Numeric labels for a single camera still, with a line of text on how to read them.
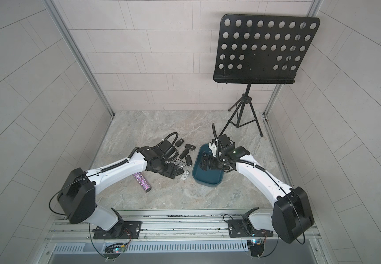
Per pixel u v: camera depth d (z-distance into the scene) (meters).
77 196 0.42
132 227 0.72
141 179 0.83
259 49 0.66
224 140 0.64
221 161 0.58
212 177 0.85
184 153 0.93
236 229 0.71
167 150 0.65
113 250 0.68
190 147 0.97
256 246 0.68
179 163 0.91
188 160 0.94
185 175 0.87
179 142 1.01
